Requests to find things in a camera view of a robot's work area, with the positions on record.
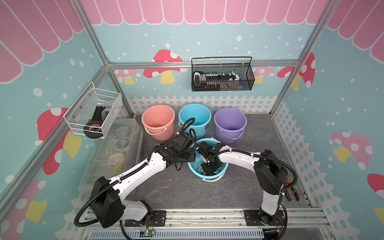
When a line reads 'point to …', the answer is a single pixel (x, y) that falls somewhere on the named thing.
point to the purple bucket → (230, 124)
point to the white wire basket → (92, 113)
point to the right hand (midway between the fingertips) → (208, 170)
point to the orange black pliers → (287, 182)
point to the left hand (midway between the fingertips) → (193, 158)
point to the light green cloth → (200, 170)
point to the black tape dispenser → (93, 128)
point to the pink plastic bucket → (158, 120)
